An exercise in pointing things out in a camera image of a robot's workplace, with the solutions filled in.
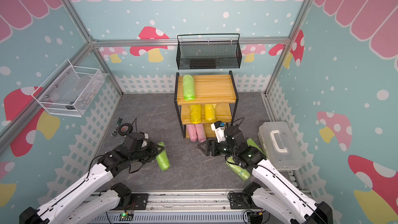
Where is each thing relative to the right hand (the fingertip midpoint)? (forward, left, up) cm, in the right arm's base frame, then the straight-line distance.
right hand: (203, 145), depth 72 cm
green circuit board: (-26, +38, -22) cm, 50 cm away
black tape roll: (+21, +51, -18) cm, 58 cm away
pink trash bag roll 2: (+16, +2, -15) cm, 22 cm away
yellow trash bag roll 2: (+19, -4, +1) cm, 19 cm away
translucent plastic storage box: (+3, -40, -8) cm, 40 cm away
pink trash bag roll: (+16, +7, -15) cm, 23 cm away
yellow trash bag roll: (+19, +4, +2) cm, 20 cm away
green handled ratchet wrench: (+17, +57, -17) cm, 62 cm away
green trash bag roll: (-4, +20, -5) cm, 21 cm away
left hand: (0, +20, -7) cm, 22 cm away
